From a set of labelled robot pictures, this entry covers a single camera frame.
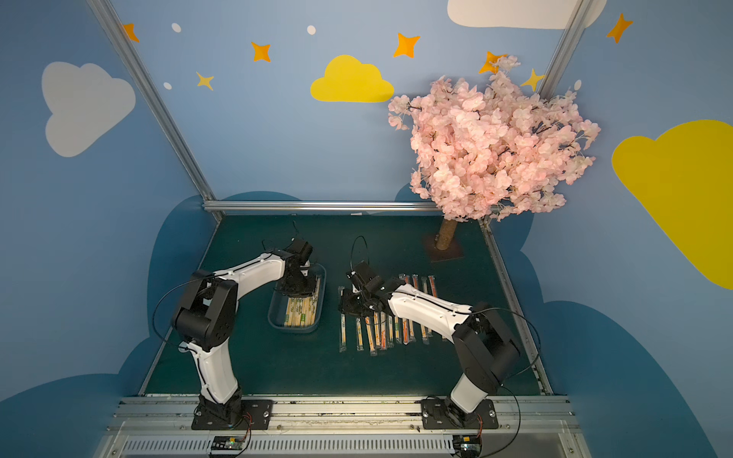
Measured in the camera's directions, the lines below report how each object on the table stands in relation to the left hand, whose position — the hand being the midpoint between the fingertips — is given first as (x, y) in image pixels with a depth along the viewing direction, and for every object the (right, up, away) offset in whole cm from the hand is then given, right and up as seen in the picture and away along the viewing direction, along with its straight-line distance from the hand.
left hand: (311, 290), depth 97 cm
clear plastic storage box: (-11, -7, -4) cm, 13 cm away
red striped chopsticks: (+21, -17, -11) cm, 29 cm away
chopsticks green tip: (+17, -15, -10) cm, 25 cm away
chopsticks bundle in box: (-2, -7, -4) cm, 8 cm away
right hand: (+12, -3, -12) cm, 17 cm away
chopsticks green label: (+27, -12, -6) cm, 30 cm away
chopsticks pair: (+12, -11, -6) cm, 17 cm away
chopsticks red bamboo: (+30, -12, -6) cm, 32 cm away
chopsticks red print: (+23, -12, -7) cm, 27 cm away
